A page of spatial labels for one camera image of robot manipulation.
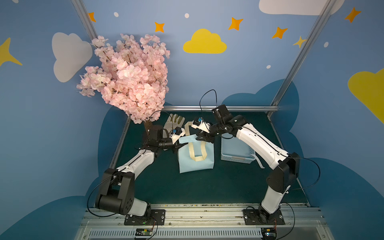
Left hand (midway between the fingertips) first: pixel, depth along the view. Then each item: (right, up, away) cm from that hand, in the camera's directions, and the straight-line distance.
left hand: (189, 138), depth 82 cm
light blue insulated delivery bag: (+3, -7, -7) cm, 11 cm away
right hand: (+6, +3, -3) cm, 8 cm away
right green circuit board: (+40, -47, -10) cm, 62 cm away
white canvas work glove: (-14, +11, +32) cm, 37 cm away
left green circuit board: (-22, -45, -11) cm, 51 cm away
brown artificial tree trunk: (-26, +8, +10) cm, 29 cm away
